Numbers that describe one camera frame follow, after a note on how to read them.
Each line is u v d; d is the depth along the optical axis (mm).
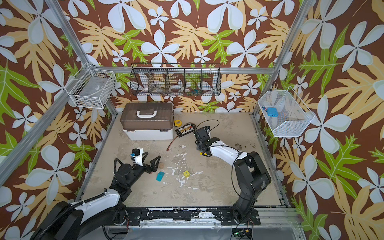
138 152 713
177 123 1104
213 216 758
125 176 630
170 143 1016
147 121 875
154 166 750
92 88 860
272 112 860
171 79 980
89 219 493
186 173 862
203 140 716
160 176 864
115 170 627
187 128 1086
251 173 468
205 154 740
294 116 769
